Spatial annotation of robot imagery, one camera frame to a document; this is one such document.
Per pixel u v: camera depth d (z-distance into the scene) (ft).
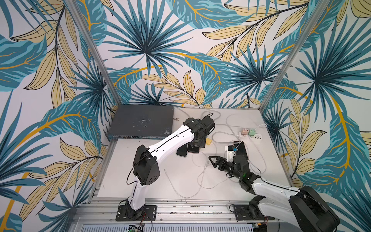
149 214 2.39
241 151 3.19
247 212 2.39
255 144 3.28
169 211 2.46
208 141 3.20
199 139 2.21
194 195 2.62
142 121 3.49
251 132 3.22
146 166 1.54
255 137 3.29
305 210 1.38
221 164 2.45
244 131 3.22
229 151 2.56
